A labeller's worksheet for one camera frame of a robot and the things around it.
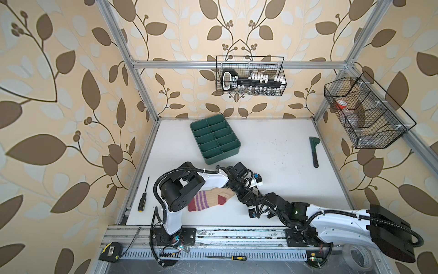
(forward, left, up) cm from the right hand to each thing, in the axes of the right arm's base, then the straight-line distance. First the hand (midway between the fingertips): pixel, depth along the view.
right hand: (261, 196), depth 84 cm
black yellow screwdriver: (-1, +59, 0) cm, 59 cm away
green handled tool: (+33, -38, 0) cm, 51 cm away
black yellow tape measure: (-21, +65, +1) cm, 69 cm away
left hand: (-2, +4, 0) cm, 4 cm away
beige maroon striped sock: (+1, +24, -2) cm, 24 cm away
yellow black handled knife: (-24, +14, -2) cm, 28 cm away
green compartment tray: (+34, +23, +5) cm, 41 cm away
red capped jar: (+32, -39, +31) cm, 59 cm away
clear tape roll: (-26, -38, +1) cm, 46 cm away
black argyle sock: (+4, +3, -1) cm, 5 cm away
